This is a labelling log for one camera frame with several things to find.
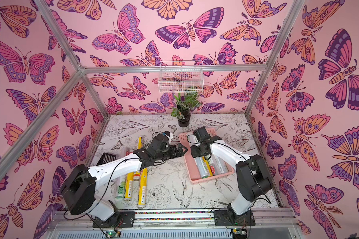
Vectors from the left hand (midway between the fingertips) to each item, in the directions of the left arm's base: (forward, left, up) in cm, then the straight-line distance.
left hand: (184, 150), depth 81 cm
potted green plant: (+30, 0, +7) cm, 31 cm away
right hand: (+4, -5, -9) cm, 11 cm away
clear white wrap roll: (-3, -21, -12) cm, 24 cm away
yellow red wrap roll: (-4, -14, -12) cm, 18 cm away
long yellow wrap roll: (+14, +30, -13) cm, 36 cm away
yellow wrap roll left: (-15, +31, -13) cm, 37 cm away
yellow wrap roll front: (-16, +23, -13) cm, 31 cm away
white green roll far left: (-17, +34, -12) cm, 40 cm away
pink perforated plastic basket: (+15, -1, -12) cm, 19 cm away
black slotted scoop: (+3, +50, -14) cm, 52 cm away
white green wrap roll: (-7, -10, -6) cm, 13 cm away
